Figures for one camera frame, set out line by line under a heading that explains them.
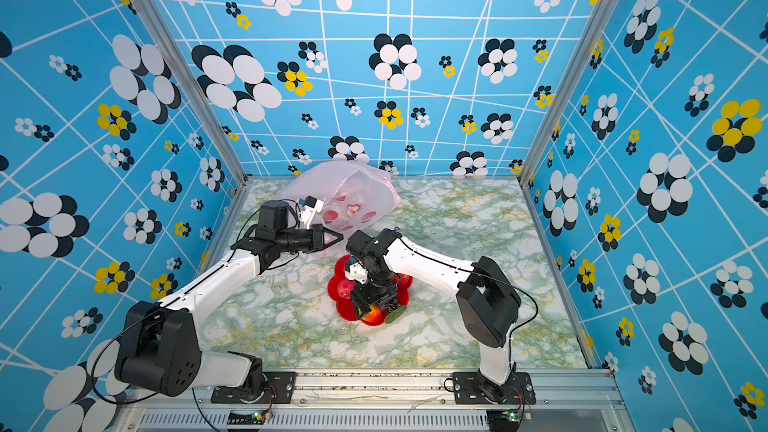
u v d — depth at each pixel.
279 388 0.74
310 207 0.77
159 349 0.42
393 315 0.81
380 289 0.70
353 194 1.15
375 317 0.79
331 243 0.79
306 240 0.73
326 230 0.77
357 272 0.76
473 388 0.73
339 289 0.85
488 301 0.46
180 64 0.87
